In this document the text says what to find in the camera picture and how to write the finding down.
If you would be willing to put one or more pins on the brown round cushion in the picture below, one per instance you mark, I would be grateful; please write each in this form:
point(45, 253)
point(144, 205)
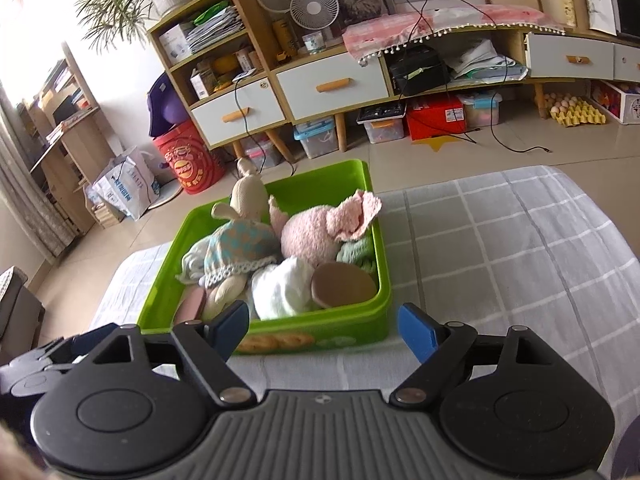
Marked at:
point(337, 284)

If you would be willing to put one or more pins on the black printer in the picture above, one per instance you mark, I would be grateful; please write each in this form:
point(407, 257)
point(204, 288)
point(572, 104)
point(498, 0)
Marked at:
point(416, 70)

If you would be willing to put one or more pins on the yellow egg tray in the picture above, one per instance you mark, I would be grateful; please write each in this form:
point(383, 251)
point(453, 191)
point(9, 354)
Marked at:
point(572, 111)

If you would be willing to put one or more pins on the pink plush toy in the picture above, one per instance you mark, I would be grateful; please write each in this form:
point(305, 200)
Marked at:
point(316, 234)

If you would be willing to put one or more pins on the stack of papers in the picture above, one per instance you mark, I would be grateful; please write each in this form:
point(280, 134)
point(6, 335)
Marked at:
point(225, 23)

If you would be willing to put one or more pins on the wooden shelf cabinet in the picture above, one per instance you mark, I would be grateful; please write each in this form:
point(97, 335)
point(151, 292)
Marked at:
point(228, 88)

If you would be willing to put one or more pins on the grey checked tablecloth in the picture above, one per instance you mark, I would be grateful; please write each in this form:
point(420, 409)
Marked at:
point(524, 246)

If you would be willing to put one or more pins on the blue lid storage box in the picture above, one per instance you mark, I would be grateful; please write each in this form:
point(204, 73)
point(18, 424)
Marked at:
point(318, 138)

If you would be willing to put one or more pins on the white paper shopping bag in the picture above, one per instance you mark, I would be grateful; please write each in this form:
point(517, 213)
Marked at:
point(128, 184)

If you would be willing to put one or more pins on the pink folded cloth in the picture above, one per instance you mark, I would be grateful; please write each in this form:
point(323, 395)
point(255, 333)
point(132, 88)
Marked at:
point(191, 305)

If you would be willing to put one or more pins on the red printed bucket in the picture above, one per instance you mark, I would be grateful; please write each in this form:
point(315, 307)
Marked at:
point(196, 167)

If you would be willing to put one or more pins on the mint green fluffy cloth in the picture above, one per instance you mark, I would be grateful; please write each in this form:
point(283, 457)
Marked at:
point(359, 253)

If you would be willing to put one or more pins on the pink table runner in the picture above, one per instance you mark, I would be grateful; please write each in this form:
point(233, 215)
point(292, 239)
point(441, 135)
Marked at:
point(395, 32)

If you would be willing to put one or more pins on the beige bunny doll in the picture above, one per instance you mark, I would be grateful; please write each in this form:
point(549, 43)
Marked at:
point(222, 262)

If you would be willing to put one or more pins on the clear box orange handle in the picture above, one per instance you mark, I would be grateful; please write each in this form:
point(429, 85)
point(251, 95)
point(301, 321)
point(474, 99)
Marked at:
point(383, 122)

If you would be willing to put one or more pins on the white cloth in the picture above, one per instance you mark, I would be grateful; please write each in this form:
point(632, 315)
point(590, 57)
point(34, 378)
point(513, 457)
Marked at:
point(282, 290)

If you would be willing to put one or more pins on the red cardboard box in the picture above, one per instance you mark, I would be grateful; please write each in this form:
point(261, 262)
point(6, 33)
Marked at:
point(435, 116)

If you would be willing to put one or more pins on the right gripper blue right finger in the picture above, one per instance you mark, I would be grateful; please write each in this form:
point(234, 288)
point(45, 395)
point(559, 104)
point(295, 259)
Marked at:
point(420, 333)

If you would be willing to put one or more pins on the clear box pink label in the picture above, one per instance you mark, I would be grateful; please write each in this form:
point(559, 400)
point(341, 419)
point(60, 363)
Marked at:
point(261, 151)

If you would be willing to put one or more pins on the small white fan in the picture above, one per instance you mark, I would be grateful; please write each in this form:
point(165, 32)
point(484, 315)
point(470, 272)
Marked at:
point(314, 14)

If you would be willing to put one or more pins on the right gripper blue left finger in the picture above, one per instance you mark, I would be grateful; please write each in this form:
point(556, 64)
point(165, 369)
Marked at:
point(226, 331)

